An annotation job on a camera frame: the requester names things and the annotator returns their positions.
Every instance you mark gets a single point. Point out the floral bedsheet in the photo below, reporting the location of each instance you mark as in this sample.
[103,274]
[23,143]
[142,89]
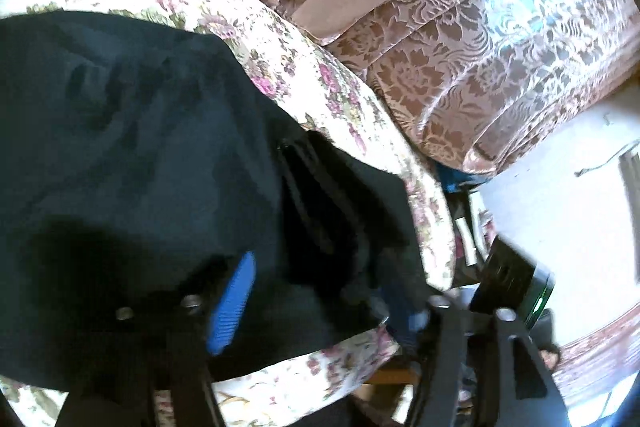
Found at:
[320,97]

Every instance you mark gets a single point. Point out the patterned rug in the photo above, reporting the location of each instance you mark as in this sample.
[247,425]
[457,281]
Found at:
[600,357]

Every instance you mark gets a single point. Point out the blue object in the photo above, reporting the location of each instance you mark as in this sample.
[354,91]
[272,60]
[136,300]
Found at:
[457,179]

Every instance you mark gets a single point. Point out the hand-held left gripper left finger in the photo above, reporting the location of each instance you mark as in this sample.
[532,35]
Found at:
[232,299]

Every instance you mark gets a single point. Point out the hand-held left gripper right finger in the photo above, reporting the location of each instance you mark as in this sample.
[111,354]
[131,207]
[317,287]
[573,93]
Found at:
[412,322]

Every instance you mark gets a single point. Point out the brown floral curtain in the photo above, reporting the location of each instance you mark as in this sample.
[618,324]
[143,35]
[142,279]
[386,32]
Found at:
[450,32]

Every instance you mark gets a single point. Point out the black embroidered pants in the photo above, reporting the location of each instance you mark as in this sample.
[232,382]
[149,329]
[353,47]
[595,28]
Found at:
[150,167]

